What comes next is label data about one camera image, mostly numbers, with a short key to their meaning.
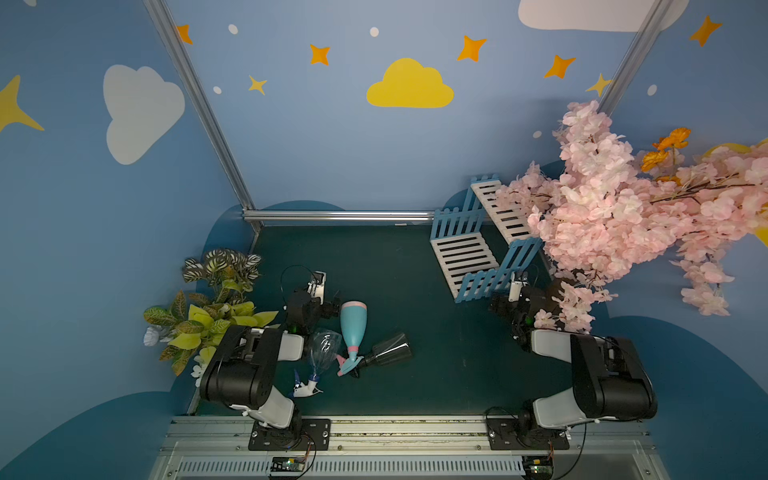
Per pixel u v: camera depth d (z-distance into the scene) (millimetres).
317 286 805
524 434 686
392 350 865
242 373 453
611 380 453
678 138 636
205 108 852
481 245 1153
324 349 815
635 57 765
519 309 772
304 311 715
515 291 851
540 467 720
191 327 645
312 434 753
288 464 717
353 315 905
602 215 541
